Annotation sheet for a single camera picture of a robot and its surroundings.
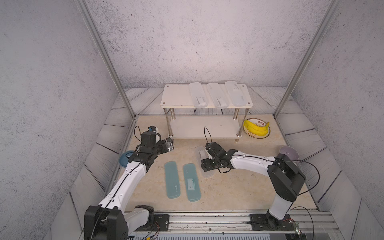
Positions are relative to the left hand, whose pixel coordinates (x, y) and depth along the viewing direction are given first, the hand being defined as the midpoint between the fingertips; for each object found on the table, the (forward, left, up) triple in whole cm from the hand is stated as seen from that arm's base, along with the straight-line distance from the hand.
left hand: (168, 142), depth 83 cm
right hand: (-7, -21, -14) cm, 26 cm away
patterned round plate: (+28, -63, -16) cm, 71 cm away
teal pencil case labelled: (-16, -12, -16) cm, 26 cm away
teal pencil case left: (-13, 0, -21) cm, 25 cm away
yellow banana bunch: (+18, -57, -12) cm, 61 cm away
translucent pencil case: (+2, -18, -16) cm, 24 cm away
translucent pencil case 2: (+20, -38, +16) cm, 46 cm away
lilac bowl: (+1, -74, -14) cm, 76 cm away
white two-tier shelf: (+19, -3, +16) cm, 25 cm away
